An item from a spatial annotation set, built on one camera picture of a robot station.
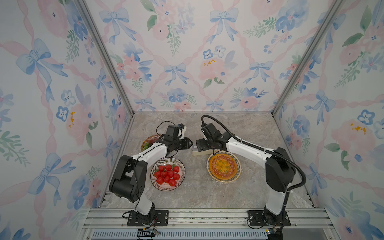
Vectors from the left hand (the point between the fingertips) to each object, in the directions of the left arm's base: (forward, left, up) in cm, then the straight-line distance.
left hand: (192, 142), depth 91 cm
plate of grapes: (+4, +28, -6) cm, 29 cm away
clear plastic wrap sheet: (-12, -19, -9) cm, 24 cm away
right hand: (0, -7, 0) cm, 7 cm away
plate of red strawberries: (-17, +14, -7) cm, 23 cm away
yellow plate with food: (-12, -19, -9) cm, 24 cm away
